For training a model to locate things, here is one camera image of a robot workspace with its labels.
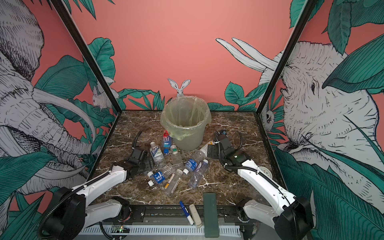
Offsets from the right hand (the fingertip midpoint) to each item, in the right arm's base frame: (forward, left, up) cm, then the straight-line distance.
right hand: (214, 146), depth 80 cm
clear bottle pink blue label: (-8, +7, -14) cm, 18 cm away
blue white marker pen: (-29, +14, -15) cm, 36 cm away
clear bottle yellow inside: (-14, +23, -16) cm, 31 cm away
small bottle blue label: (-13, +31, -11) cm, 35 cm away
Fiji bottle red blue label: (+10, +29, -12) cm, 33 cm away
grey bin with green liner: (+26, +18, -6) cm, 33 cm away
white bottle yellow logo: (+5, +4, -11) cm, 13 cm away
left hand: (-3, +40, -12) cm, 42 cm away
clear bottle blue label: (-5, +12, -11) cm, 17 cm away
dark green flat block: (-33, +2, -15) cm, 37 cm away
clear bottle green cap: (0, +23, -17) cm, 28 cm away
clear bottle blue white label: (+1, +34, -12) cm, 36 cm away
